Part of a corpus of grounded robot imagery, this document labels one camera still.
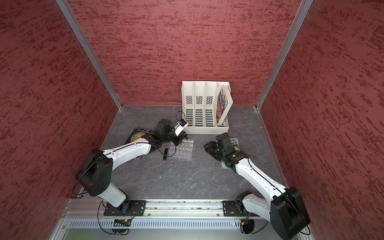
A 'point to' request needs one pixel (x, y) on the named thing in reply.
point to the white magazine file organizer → (199, 107)
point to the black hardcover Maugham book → (136, 136)
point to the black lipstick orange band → (165, 152)
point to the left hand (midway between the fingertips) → (184, 135)
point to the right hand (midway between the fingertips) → (205, 150)
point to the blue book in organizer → (221, 104)
